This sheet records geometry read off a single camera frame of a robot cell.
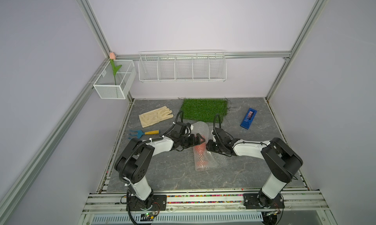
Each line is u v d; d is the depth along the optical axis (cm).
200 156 82
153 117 109
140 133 99
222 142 72
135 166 47
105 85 79
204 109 109
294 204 74
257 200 73
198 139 82
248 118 102
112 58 90
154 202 74
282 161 47
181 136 78
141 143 50
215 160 87
